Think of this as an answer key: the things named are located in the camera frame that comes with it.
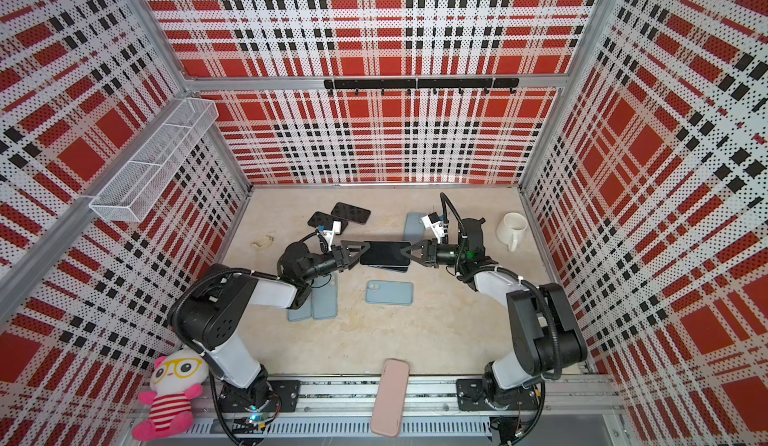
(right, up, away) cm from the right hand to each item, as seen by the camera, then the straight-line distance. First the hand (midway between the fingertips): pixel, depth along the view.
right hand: (404, 255), depth 79 cm
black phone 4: (-5, +1, -1) cm, 5 cm away
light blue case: (+4, +6, +30) cm, 30 cm away
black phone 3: (-4, -7, +18) cm, 20 cm away
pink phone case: (-4, -36, -7) cm, 37 cm away
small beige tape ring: (-50, +1, +25) cm, 56 cm away
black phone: (-29, +9, +31) cm, 44 cm away
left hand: (-10, 0, +4) cm, 10 cm away
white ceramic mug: (+36, +6, +20) cm, 41 cm away
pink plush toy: (-55, -29, -8) cm, 63 cm away
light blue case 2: (-30, -19, +10) cm, 37 cm away
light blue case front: (-5, -14, +14) cm, 20 cm away
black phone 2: (-20, +12, +36) cm, 43 cm away
